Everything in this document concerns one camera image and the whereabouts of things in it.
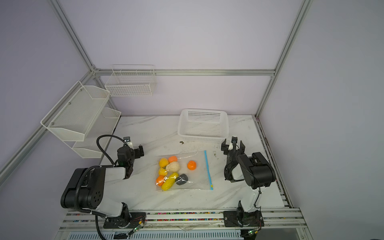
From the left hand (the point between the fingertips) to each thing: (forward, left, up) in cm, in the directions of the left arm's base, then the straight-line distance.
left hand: (132, 147), depth 94 cm
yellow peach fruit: (-10, -21, -2) cm, 23 cm away
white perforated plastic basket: (+25, -47, -6) cm, 53 cm away
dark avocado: (-21, -33, 0) cm, 39 cm away
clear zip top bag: (-13, -36, -7) cm, 39 cm away
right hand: (+3, -64, +5) cm, 64 cm away
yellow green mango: (-22, -26, -3) cm, 34 cm away
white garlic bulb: (-13, -27, -1) cm, 30 cm away
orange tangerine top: (-11, -38, -3) cm, 40 cm away
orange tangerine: (-7, -26, -3) cm, 27 cm away
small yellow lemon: (-15, -21, -3) cm, 26 cm away
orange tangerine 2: (-20, -21, -1) cm, 29 cm away
